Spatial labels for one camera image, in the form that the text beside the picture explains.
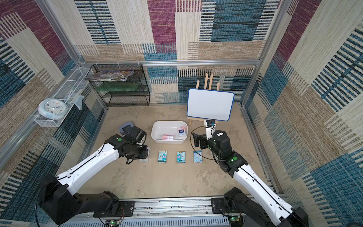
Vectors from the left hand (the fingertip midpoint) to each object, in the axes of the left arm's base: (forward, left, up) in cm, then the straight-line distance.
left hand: (146, 153), depth 81 cm
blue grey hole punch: (+25, +21, -8) cm, 33 cm away
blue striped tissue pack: (+2, -30, -10) cm, 31 cm away
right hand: (+7, -30, +12) cm, 33 cm away
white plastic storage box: (+25, -3, -9) cm, 27 cm away
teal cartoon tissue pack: (+3, -8, -9) cm, 12 cm away
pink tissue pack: (-6, -2, +5) cm, 8 cm away
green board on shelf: (+42, +22, +15) cm, 50 cm away
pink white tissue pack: (+13, -11, -4) cm, 18 cm away
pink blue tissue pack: (+21, -20, -8) cm, 30 cm away
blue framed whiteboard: (+30, -39, +8) cm, 50 cm away
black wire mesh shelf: (+53, +14, -5) cm, 55 cm away
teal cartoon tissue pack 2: (+2, -19, -10) cm, 22 cm away
